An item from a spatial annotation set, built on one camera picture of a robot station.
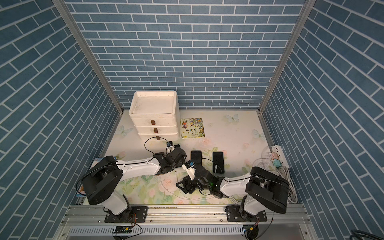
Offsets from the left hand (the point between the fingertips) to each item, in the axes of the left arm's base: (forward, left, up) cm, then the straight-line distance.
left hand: (182, 160), depth 90 cm
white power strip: (+8, -61, +1) cm, 62 cm away
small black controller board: (-34, +27, -6) cm, 44 cm away
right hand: (-15, 0, +2) cm, 15 cm away
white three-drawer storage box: (+17, +15, +22) cm, 31 cm away
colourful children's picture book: (+26, -5, -1) cm, 27 cm away
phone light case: (+1, -22, -2) cm, 22 cm away
